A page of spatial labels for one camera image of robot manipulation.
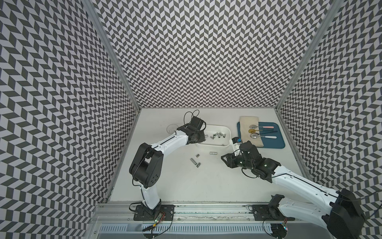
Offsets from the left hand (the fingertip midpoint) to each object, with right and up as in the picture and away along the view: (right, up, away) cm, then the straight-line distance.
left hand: (200, 138), depth 92 cm
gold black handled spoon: (+37, +4, +12) cm, 39 cm away
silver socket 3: (+13, 0, +10) cm, 16 cm away
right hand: (+13, -10, -12) cm, 20 cm away
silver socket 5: (+17, +1, +10) cm, 20 cm away
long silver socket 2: (+8, -10, +2) cm, 13 cm away
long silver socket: (-5, -14, -1) cm, 15 cm away
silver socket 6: (-2, -11, +1) cm, 11 cm away
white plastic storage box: (+11, +1, +10) cm, 15 cm away
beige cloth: (+34, +10, +17) cm, 39 cm away
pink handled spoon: (+39, +7, +14) cm, 42 cm away
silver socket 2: (+9, 0, +10) cm, 14 cm away
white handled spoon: (+39, 0, +10) cm, 40 cm away
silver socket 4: (+15, +2, +11) cm, 18 cm away
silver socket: (+4, 0, +10) cm, 11 cm away
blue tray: (+53, -4, +7) cm, 53 cm away
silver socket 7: (-1, -15, -3) cm, 16 cm away
